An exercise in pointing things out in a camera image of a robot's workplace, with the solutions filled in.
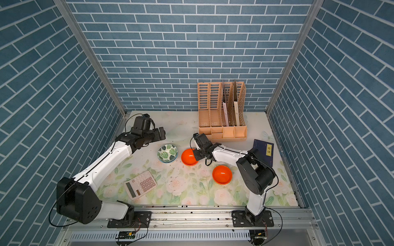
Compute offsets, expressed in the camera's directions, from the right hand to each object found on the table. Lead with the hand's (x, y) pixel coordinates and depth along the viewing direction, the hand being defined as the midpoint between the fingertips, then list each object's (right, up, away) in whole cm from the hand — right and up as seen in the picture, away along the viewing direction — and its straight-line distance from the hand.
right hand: (198, 152), depth 94 cm
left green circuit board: (-33, -35, -22) cm, 53 cm away
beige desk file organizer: (+16, +27, +11) cm, 33 cm away
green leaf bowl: (-20, -1, +2) cm, 20 cm away
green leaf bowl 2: (-20, -1, +2) cm, 20 cm away
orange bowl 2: (+14, -12, -7) cm, 20 cm away
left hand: (-19, +12, -9) cm, 25 cm away
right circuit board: (+29, -35, -23) cm, 51 cm away
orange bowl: (-6, -3, -2) cm, 7 cm away
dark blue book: (+44, +1, +5) cm, 44 cm away
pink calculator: (-31, -15, -11) cm, 37 cm away
